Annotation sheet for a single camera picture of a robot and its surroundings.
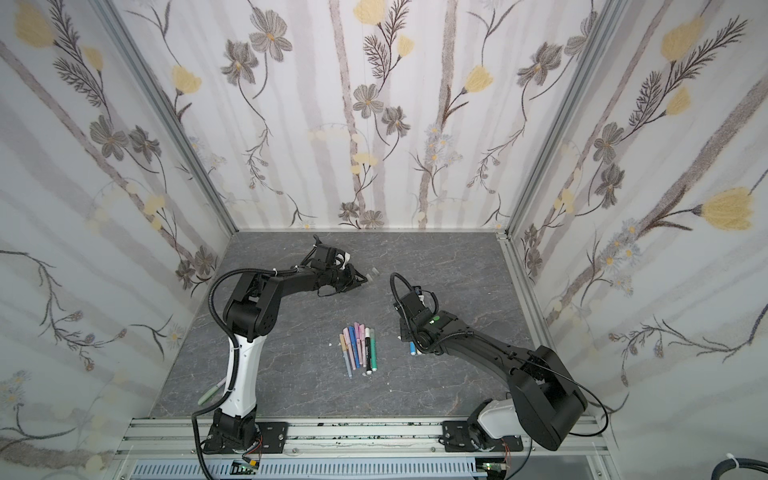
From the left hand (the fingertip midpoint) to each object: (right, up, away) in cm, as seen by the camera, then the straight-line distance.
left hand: (364, 271), depth 103 cm
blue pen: (-2, -22, -13) cm, 25 cm away
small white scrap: (-9, -22, -13) cm, 27 cm away
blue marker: (+16, -23, -15) cm, 32 cm away
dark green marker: (+4, -23, -15) cm, 28 cm away
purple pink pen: (-1, -20, -13) cm, 23 cm away
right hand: (+14, -13, -17) cm, 25 cm away
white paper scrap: (+12, -20, -12) cm, 26 cm away
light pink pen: (-3, -23, -15) cm, 27 cm away
